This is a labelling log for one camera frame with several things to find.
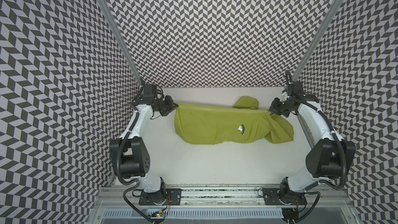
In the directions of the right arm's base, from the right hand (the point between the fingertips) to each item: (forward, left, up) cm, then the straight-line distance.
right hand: (273, 107), depth 85 cm
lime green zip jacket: (-6, +43, -6) cm, 44 cm away
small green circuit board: (-46, +57, -12) cm, 75 cm away
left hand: (+3, +53, +4) cm, 54 cm away
